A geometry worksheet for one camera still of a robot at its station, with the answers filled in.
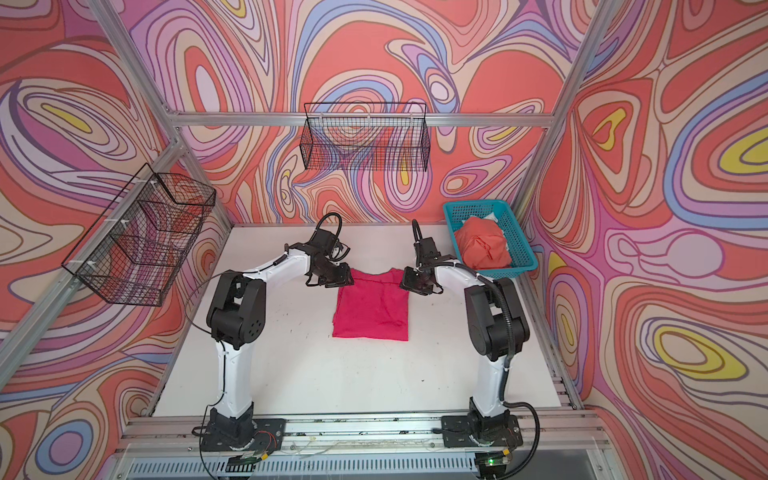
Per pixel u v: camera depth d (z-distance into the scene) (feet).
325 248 2.70
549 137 3.00
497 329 1.69
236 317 1.82
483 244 3.35
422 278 2.46
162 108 2.76
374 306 3.12
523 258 3.32
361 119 2.84
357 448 2.39
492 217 3.77
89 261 2.03
